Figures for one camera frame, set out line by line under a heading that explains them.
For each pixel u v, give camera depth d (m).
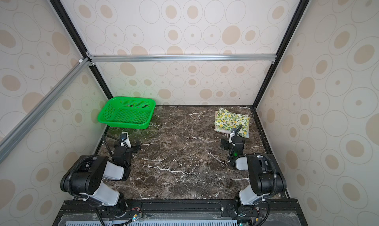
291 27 0.78
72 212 0.74
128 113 1.16
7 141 0.51
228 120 1.06
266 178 0.45
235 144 0.71
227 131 1.02
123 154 0.69
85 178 0.45
